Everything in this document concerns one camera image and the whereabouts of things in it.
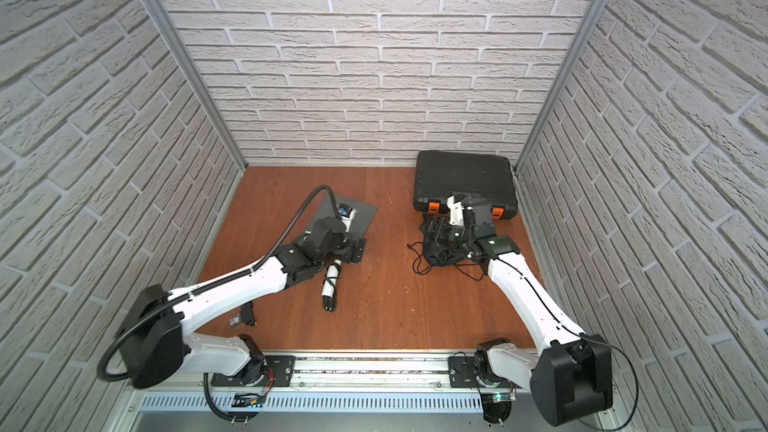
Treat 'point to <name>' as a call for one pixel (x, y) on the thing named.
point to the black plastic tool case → (439, 175)
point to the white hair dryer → (332, 274)
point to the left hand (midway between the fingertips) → (356, 232)
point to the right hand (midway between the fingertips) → (431, 229)
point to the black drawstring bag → (444, 255)
